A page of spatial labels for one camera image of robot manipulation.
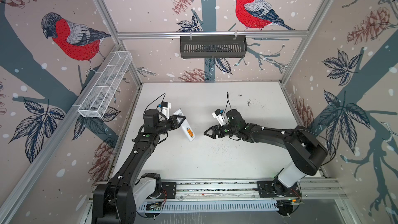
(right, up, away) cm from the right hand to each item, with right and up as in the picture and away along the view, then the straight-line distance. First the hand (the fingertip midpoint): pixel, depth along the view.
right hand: (208, 133), depth 85 cm
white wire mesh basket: (-54, +27, -6) cm, 61 cm away
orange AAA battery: (-9, +1, -4) cm, 10 cm away
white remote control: (-12, +5, -6) cm, 14 cm away
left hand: (-13, +10, -7) cm, 17 cm away
